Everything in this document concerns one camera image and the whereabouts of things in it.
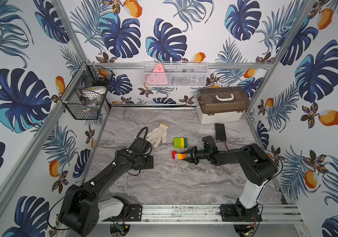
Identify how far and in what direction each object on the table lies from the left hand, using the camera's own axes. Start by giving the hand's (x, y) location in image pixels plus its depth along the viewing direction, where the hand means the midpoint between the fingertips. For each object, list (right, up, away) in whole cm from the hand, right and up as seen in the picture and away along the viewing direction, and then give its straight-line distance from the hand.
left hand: (149, 162), depth 83 cm
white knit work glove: (+1, +13, +21) cm, 25 cm away
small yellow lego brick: (+17, +2, +8) cm, 18 cm away
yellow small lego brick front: (+18, +2, +7) cm, 20 cm away
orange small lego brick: (+20, +2, +7) cm, 21 cm away
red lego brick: (+14, +3, +10) cm, 17 cm away
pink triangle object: (+4, +50, +7) cm, 51 cm away
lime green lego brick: (+17, +9, +15) cm, 24 cm away
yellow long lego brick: (+20, +9, +16) cm, 27 cm away
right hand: (+18, +3, +7) cm, 20 cm away
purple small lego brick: (+16, +2, +8) cm, 18 cm away
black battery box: (+48, +16, +24) cm, 56 cm away
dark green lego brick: (+22, +9, +17) cm, 30 cm away
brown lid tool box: (+46, +34, +15) cm, 59 cm away
